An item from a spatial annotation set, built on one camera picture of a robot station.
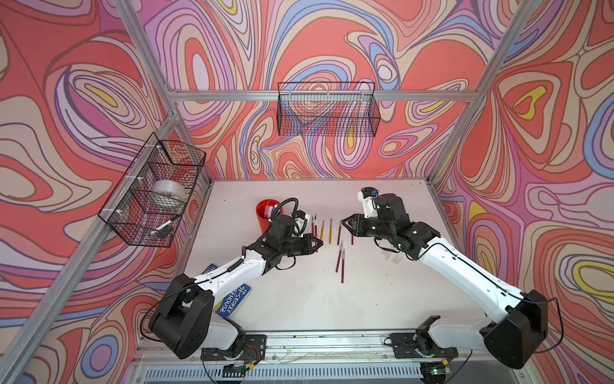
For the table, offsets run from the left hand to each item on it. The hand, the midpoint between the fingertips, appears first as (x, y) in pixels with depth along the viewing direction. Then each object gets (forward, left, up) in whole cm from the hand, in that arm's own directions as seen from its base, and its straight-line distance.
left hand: (325, 245), depth 80 cm
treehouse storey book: (-15, +32, -13) cm, 38 cm away
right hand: (+2, -7, +6) cm, 10 cm away
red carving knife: (+11, -13, -15) cm, 22 cm away
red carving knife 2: (+7, -7, -15) cm, 18 cm away
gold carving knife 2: (+15, -4, -15) cm, 21 cm away
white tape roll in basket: (+10, +49, +17) cm, 53 cm away
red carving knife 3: (-1, -8, -15) cm, 17 cm away
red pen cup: (+19, +24, -4) cm, 30 cm away
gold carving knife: (+14, 0, -15) cm, 20 cm away
